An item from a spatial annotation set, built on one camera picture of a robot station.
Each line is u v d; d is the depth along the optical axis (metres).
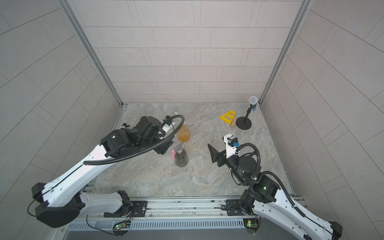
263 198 0.47
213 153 0.56
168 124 0.56
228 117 1.08
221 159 0.55
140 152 0.37
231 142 0.52
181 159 0.83
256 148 0.43
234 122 1.03
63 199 0.38
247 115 0.98
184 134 0.97
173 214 0.70
